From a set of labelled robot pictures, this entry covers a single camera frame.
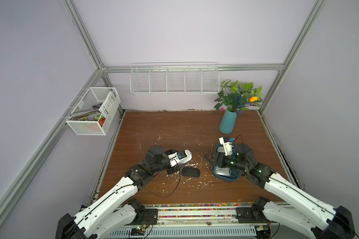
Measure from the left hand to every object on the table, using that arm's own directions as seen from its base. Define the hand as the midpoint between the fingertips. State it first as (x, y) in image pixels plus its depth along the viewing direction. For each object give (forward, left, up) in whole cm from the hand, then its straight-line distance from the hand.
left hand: (181, 156), depth 74 cm
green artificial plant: (+28, -32, +13) cm, 45 cm away
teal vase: (+27, -33, -8) cm, 43 cm away
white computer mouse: (-3, -2, +3) cm, 5 cm away
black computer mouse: (-1, -5, -19) cm, 20 cm away
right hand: (-1, -13, +1) cm, 14 cm away
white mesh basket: (+20, +44, +12) cm, 50 cm away
